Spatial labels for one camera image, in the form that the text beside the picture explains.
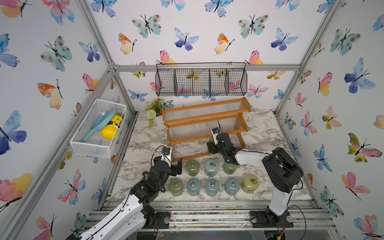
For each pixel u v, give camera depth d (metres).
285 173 0.49
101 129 0.69
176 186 0.77
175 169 0.70
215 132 0.84
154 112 1.01
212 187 0.77
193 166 0.84
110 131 0.70
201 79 0.98
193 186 0.77
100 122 0.67
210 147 0.86
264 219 0.72
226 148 0.73
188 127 1.11
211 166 0.83
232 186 0.77
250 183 0.77
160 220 0.74
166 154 0.66
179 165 0.71
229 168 0.85
